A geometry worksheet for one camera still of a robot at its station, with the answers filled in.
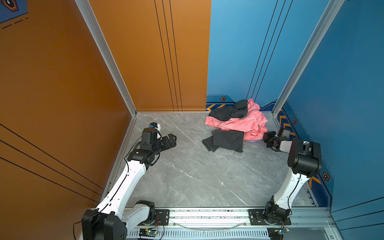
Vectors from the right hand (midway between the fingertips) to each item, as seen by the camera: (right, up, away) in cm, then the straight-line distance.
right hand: (261, 132), depth 104 cm
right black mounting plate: (-16, -40, -31) cm, 53 cm away
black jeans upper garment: (-14, +16, +3) cm, 22 cm away
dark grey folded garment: (-23, -5, -5) cm, 24 cm away
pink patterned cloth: (-8, +5, -7) cm, 12 cm away
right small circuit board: (-7, -46, -33) cm, 57 cm away
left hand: (-60, -1, -23) cm, 64 cm away
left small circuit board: (-70, -46, -33) cm, 90 cm away
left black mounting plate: (-62, -41, -30) cm, 80 cm away
